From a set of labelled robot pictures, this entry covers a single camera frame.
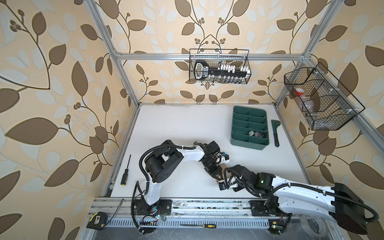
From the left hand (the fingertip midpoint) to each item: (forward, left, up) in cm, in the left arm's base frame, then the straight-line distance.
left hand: (222, 178), depth 81 cm
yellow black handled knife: (-21, +7, -2) cm, 23 cm away
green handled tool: (+40, -41, 0) cm, 57 cm away
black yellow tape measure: (-21, +60, +1) cm, 64 cm away
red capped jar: (+38, -40, +31) cm, 64 cm away
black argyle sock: (+28, -24, +4) cm, 37 cm away
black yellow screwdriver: (+1, +55, -2) cm, 55 cm away
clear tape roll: (-20, -44, +1) cm, 48 cm away
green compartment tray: (+41, -19, +2) cm, 45 cm away
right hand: (+3, -4, +1) cm, 5 cm away
